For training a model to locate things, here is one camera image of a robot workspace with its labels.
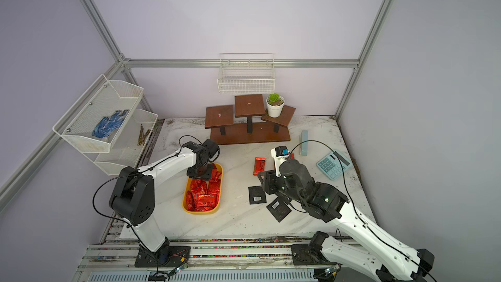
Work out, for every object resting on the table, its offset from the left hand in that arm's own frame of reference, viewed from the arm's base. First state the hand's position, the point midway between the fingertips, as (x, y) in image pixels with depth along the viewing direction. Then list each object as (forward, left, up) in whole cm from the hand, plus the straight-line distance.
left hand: (200, 178), depth 89 cm
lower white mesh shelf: (+11, +37, +6) cm, 39 cm away
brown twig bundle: (+17, +30, +9) cm, 36 cm away
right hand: (-9, -29, +19) cm, 36 cm away
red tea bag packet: (+9, -28, -5) cm, 30 cm away
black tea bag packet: (-6, -26, -5) cm, 27 cm away
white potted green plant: (+31, -35, +18) cm, 50 cm away
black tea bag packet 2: (-12, -37, -6) cm, 39 cm away
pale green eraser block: (+21, -52, -1) cm, 56 cm away
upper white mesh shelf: (+12, +39, +25) cm, 48 cm away
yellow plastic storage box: (-8, -3, -3) cm, 9 cm away
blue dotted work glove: (+11, +34, +24) cm, 43 cm away
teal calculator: (+9, -65, -5) cm, 66 cm away
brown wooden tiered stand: (+31, -21, +6) cm, 38 cm away
